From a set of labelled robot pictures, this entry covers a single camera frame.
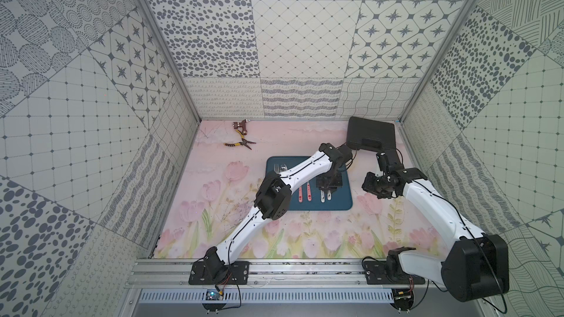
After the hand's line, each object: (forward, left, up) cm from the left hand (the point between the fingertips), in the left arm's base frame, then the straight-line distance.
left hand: (336, 189), depth 90 cm
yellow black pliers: (+28, +44, -3) cm, 52 cm away
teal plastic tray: (-3, +12, -3) cm, 12 cm away
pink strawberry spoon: (0, +11, -3) cm, 11 cm away
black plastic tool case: (+32, -22, -1) cm, 38 cm away
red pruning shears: (+37, +49, 0) cm, 61 cm away
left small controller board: (-36, +44, -6) cm, 57 cm away
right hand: (-2, -11, +5) cm, 13 cm away
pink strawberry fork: (0, +15, -3) cm, 15 cm away
